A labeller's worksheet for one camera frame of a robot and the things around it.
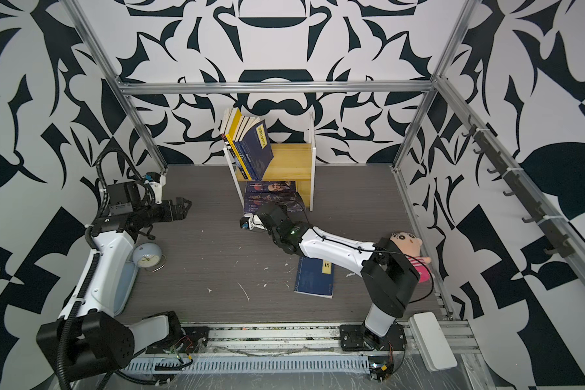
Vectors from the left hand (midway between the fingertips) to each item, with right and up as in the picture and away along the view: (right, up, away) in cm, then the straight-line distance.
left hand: (173, 200), depth 80 cm
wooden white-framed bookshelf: (+38, +15, +17) cm, 44 cm away
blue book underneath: (+47, -26, +5) cm, 54 cm away
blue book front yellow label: (+23, +16, -3) cm, 28 cm away
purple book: (+38, 0, +8) cm, 39 cm away
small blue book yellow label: (+27, +18, +5) cm, 32 cm away
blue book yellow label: (+27, +17, +5) cm, 32 cm away
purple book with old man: (+29, +5, +22) cm, 37 cm away
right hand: (+33, +1, +4) cm, 34 cm away
